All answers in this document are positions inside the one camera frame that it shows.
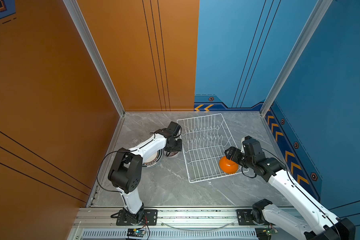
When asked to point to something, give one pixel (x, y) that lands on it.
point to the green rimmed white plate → (155, 160)
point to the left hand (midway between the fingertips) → (179, 146)
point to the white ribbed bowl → (172, 154)
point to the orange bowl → (228, 166)
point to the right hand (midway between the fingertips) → (228, 154)
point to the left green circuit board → (136, 232)
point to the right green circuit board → (265, 233)
